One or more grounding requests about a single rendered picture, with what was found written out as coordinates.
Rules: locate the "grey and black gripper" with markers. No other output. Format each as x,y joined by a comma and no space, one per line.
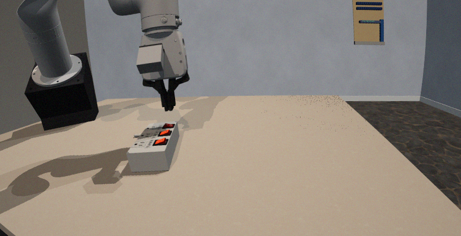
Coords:
175,64

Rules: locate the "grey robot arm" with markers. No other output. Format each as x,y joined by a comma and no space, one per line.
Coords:
41,26

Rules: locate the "grey power strip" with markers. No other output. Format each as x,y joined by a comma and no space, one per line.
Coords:
154,148

